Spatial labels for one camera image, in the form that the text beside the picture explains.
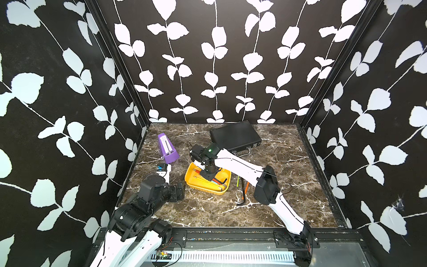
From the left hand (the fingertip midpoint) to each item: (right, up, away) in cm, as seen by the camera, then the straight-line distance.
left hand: (179, 181), depth 69 cm
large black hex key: (+30, -15, +15) cm, 37 cm away
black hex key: (+17, -5, +18) cm, 25 cm away
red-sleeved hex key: (+15, -5, +18) cm, 24 cm away
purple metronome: (-13, +12, +25) cm, 31 cm away
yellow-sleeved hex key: (+11, -7, +21) cm, 25 cm away
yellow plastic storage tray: (+17, -8, +21) cm, 28 cm away
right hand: (+11, 0, +17) cm, 21 cm away
